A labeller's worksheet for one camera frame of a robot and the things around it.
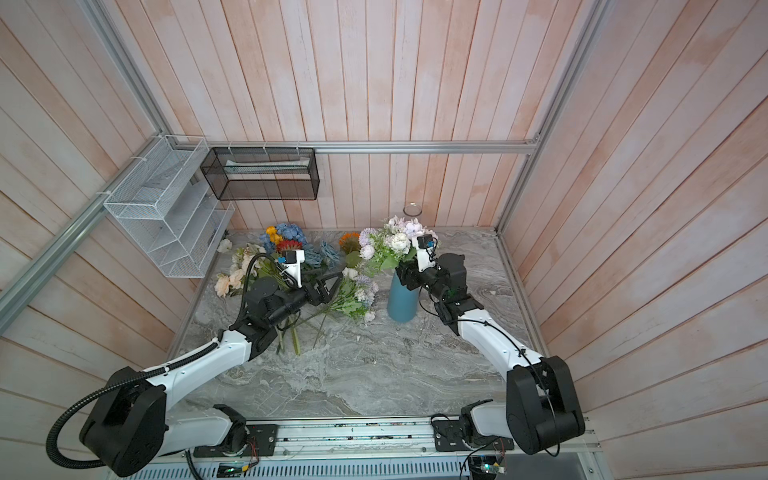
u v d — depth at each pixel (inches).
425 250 27.8
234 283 38.7
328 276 27.6
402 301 34.5
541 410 16.3
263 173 35.4
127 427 15.9
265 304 24.1
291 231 41.0
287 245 38.5
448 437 28.8
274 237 41.0
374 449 28.8
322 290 27.1
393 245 28.7
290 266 27.2
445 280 25.0
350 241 43.4
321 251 39.5
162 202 27.5
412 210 41.3
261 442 28.8
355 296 36.2
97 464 16.3
